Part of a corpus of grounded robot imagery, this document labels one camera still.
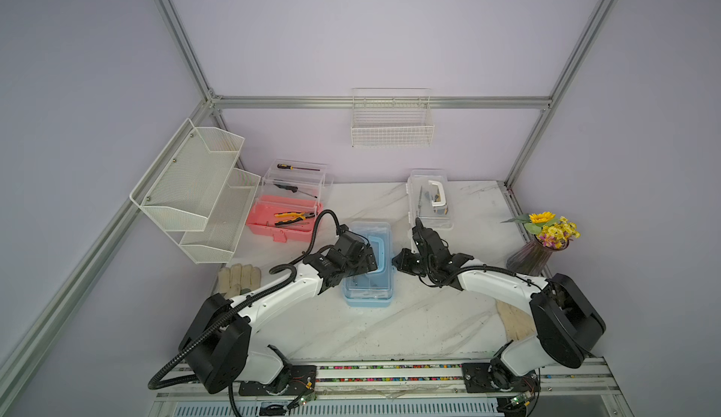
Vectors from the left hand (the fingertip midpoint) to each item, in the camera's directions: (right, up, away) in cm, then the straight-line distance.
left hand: (364, 264), depth 85 cm
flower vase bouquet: (+51, +10, -10) cm, 53 cm away
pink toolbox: (-29, +23, +23) cm, 43 cm away
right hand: (+9, -1, +3) cm, 10 cm away
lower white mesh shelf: (-47, +13, +8) cm, 50 cm away
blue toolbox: (+4, -8, +2) cm, 9 cm away
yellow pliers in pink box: (-27, +14, +23) cm, 38 cm away
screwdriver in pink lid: (-30, +34, +26) cm, 52 cm away
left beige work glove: (-42, -7, +6) cm, 43 cm away
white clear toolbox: (+25, +21, +21) cm, 39 cm away
